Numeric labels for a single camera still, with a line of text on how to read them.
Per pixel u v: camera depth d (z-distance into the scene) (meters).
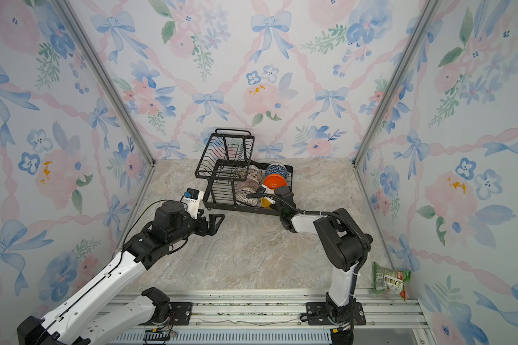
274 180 1.03
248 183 1.06
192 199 0.64
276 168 1.10
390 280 0.76
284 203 0.71
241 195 1.00
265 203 0.98
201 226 0.65
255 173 1.09
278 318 0.74
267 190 0.87
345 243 0.51
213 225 0.66
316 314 0.73
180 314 0.75
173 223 0.57
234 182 0.82
